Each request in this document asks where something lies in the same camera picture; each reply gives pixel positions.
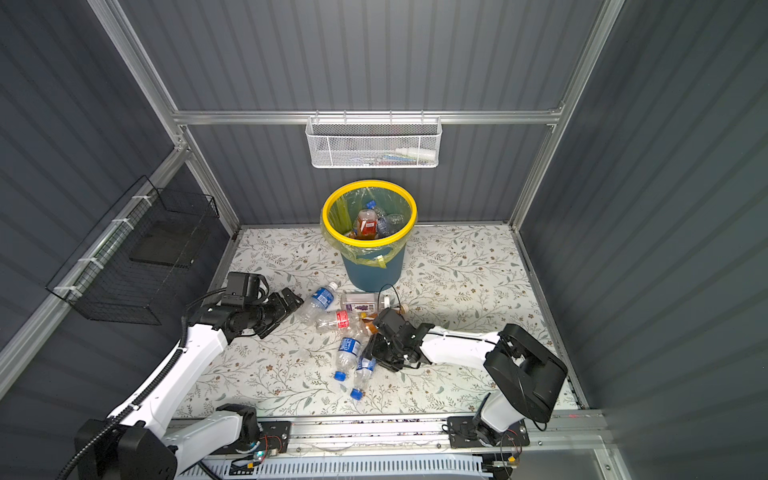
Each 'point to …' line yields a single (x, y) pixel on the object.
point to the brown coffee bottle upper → (372, 322)
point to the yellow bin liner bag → (341, 207)
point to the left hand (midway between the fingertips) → (292, 309)
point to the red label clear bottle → (354, 322)
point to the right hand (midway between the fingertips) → (369, 360)
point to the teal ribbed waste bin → (373, 279)
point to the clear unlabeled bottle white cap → (395, 221)
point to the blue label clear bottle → (314, 308)
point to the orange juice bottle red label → (367, 223)
